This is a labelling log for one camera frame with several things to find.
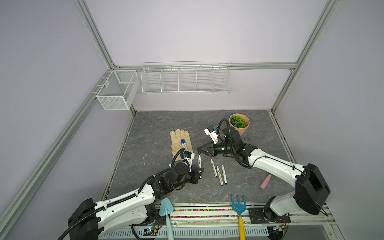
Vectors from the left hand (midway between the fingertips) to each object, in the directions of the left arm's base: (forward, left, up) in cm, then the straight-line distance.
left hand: (203, 172), depth 75 cm
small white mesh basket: (+58, +54, +10) cm, 79 cm away
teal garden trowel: (-13, +20, -12) cm, 26 cm away
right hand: (+9, +2, +6) cm, 11 cm away
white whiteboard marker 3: (+3, +2, +2) cm, 4 cm away
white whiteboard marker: (+23, +11, -13) cm, 29 cm away
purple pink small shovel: (-4, -34, -12) cm, 37 cm away
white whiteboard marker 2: (+24, +10, -12) cm, 29 cm away
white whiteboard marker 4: (+4, -13, -12) cm, 18 cm away
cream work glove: (+32, +16, -14) cm, 38 cm away
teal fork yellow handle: (-15, -18, -12) cm, 26 cm away
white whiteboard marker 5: (+2, -10, -13) cm, 17 cm away
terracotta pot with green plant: (+33, -28, -2) cm, 43 cm away
